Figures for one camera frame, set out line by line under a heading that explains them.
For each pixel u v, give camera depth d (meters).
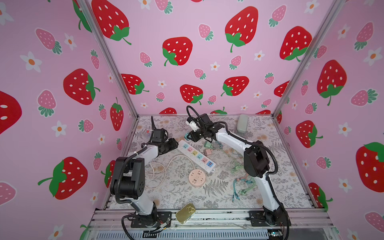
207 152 0.98
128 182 0.47
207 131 0.74
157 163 0.93
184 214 0.73
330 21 0.72
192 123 0.86
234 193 0.82
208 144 1.01
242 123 1.15
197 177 0.86
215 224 0.73
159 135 0.76
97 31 0.75
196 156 0.95
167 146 0.85
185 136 0.93
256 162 0.57
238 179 0.86
